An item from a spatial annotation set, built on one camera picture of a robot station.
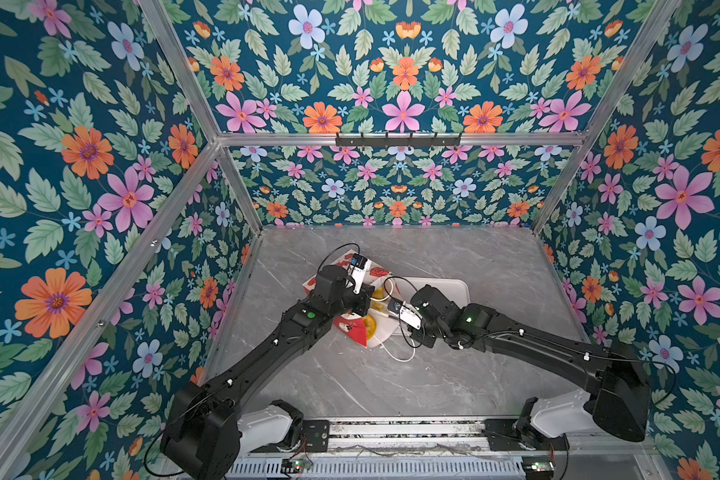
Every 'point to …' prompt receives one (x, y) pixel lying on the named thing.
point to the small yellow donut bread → (370, 324)
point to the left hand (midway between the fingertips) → (379, 282)
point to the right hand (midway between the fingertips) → (411, 317)
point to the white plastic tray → (456, 289)
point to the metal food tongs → (387, 314)
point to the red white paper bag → (364, 329)
